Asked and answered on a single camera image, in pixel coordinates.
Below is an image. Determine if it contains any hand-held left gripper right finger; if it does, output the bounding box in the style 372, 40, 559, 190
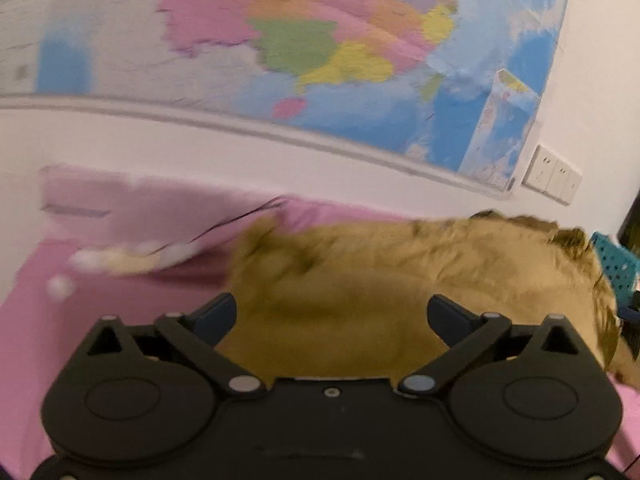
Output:
397, 294, 590, 395

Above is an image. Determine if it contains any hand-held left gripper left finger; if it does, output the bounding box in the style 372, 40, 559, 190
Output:
82, 293, 267, 396

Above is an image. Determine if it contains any tan puffer jacket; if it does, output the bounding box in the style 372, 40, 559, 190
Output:
220, 210, 640, 389

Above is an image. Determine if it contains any pink bed sheet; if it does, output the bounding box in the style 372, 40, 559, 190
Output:
0, 195, 640, 480

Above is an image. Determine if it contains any black thread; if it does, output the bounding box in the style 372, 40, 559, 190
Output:
192, 197, 289, 243

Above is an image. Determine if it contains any pale pink pillow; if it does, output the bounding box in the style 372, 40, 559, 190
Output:
39, 164, 282, 281

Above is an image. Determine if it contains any blue perforated plastic basket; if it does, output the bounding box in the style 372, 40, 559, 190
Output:
589, 231, 640, 307

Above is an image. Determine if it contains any white wall socket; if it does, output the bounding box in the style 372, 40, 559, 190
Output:
560, 166, 584, 206
545, 156, 572, 199
522, 144, 557, 194

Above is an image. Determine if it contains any colourful wall map poster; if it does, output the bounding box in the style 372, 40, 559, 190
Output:
0, 0, 574, 189

